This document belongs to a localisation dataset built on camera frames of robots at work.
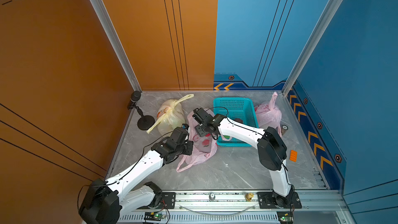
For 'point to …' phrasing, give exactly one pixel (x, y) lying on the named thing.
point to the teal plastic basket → (243, 108)
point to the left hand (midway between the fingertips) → (192, 142)
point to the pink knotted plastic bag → (269, 114)
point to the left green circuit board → (152, 215)
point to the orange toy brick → (293, 155)
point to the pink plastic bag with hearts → (203, 148)
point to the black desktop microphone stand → (144, 122)
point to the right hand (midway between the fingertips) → (203, 127)
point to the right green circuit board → (286, 217)
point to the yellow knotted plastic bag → (170, 115)
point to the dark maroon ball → (239, 120)
